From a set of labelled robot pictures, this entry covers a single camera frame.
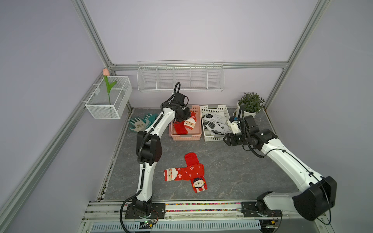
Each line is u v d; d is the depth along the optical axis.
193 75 1.00
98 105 0.71
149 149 0.57
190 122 0.97
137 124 1.09
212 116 1.08
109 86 0.85
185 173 0.86
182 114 0.85
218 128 1.02
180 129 1.05
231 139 0.69
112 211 0.75
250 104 0.99
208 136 0.97
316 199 0.39
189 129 1.00
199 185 0.82
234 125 0.72
